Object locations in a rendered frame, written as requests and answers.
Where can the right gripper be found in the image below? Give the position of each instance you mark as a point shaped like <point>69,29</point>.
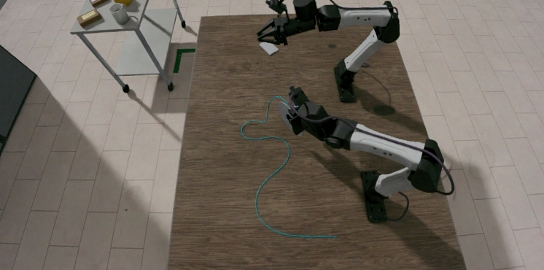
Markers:
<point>280,25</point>

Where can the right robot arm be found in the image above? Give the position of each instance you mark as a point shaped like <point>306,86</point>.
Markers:
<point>332,17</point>

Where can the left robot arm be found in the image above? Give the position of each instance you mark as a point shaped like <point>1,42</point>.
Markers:
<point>379,186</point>

